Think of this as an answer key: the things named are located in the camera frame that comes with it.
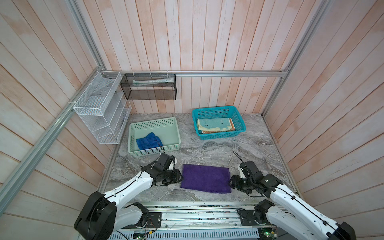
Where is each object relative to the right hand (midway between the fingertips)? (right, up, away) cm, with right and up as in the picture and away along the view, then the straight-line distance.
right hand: (231, 183), depth 81 cm
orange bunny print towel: (+9, +32, +26) cm, 43 cm away
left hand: (-28, +1, 0) cm, 28 cm away
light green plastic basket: (-40, +30, +29) cm, 58 cm away
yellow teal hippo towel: (-4, +34, +30) cm, 46 cm away
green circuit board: (+14, -21, -10) cm, 27 cm away
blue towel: (-49, +22, +17) cm, 57 cm away
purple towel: (-11, +1, +5) cm, 12 cm away
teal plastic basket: (+9, +44, +33) cm, 56 cm away
